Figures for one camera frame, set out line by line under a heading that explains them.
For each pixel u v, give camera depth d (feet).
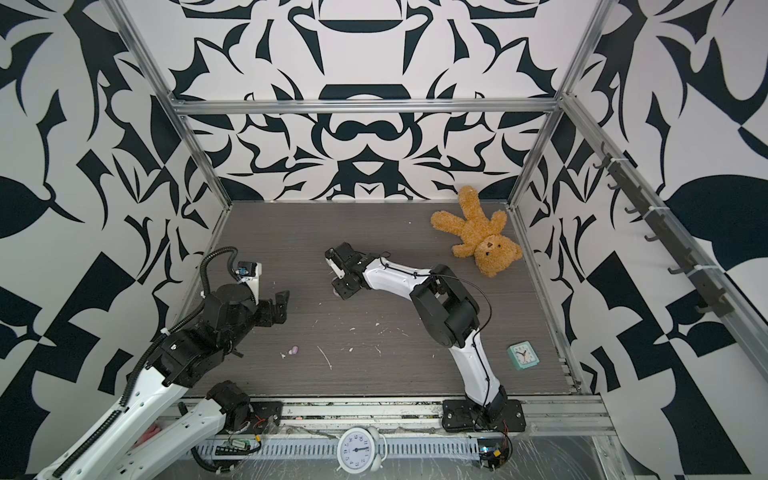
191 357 1.56
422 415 2.49
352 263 2.44
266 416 2.44
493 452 2.34
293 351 2.77
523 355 2.71
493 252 3.16
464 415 2.43
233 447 2.39
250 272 2.04
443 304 1.83
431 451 2.33
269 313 2.10
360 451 2.24
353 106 3.12
